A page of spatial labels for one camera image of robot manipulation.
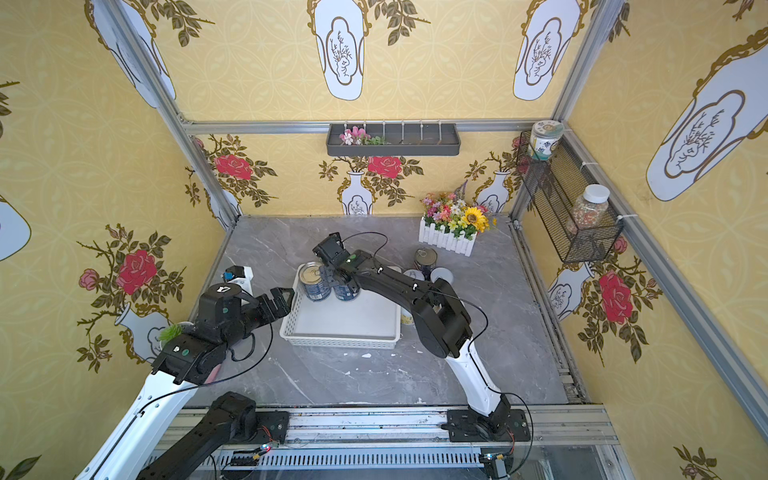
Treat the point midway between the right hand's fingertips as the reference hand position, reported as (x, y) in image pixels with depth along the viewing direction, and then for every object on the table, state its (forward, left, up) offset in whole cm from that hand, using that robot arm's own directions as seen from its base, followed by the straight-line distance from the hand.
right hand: (349, 262), depth 95 cm
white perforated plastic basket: (-15, -7, -10) cm, 19 cm away
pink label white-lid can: (0, -30, -5) cm, 30 cm away
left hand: (-19, +16, +12) cm, 28 cm away
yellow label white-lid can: (-15, -19, -6) cm, 25 cm away
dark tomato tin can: (+2, -24, 0) cm, 24 cm away
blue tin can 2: (-9, +1, -4) cm, 10 cm away
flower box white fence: (+13, -32, +5) cm, 35 cm away
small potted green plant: (-26, +44, +3) cm, 51 cm away
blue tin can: (-8, +10, 0) cm, 13 cm away
